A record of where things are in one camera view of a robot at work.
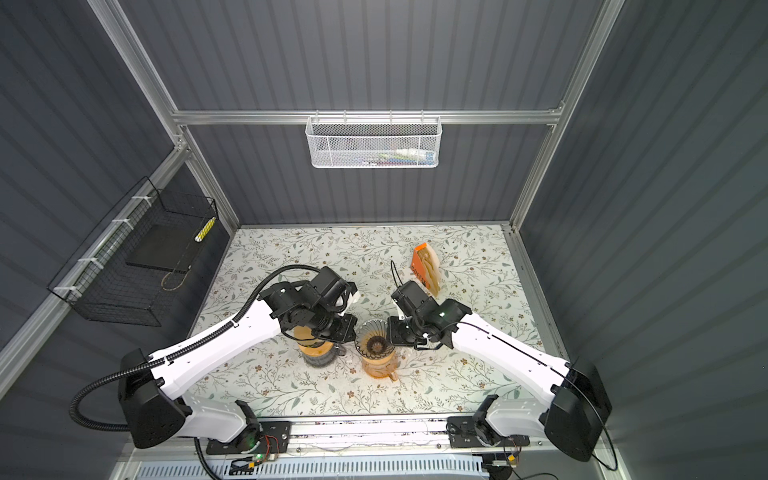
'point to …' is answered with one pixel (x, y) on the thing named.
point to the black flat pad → (166, 247)
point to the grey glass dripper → (371, 339)
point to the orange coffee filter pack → (425, 265)
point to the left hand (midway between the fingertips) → (358, 338)
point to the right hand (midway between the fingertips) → (389, 340)
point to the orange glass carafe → (382, 368)
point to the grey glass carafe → (322, 361)
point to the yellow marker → (208, 225)
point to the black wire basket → (132, 267)
